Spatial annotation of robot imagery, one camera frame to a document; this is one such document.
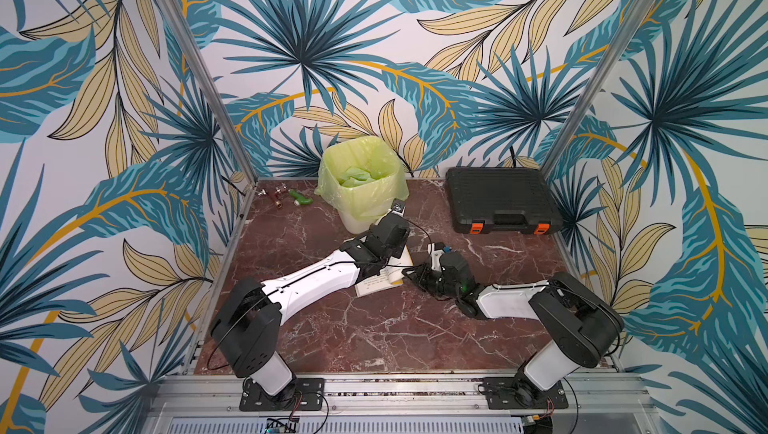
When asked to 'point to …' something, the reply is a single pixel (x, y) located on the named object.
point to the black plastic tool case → (501, 199)
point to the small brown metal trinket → (278, 203)
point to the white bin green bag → (363, 177)
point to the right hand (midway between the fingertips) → (401, 271)
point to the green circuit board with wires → (281, 425)
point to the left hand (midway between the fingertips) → (391, 232)
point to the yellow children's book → (392, 275)
